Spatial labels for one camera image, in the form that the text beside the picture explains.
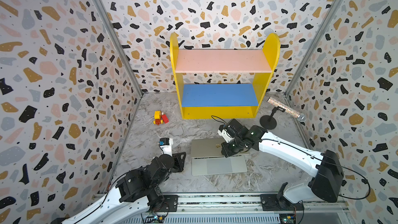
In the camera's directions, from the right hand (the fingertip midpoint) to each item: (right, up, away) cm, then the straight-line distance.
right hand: (221, 153), depth 77 cm
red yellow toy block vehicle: (-39, +16, +28) cm, 50 cm away
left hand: (-16, +1, -7) cm, 17 cm away
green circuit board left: (-30, -28, -6) cm, 42 cm away
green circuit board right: (+31, -28, -5) cm, 42 cm away
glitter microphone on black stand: (+34, +13, +26) cm, 45 cm away
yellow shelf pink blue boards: (+4, +41, +44) cm, 60 cm away
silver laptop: (-7, -6, +11) cm, 14 cm away
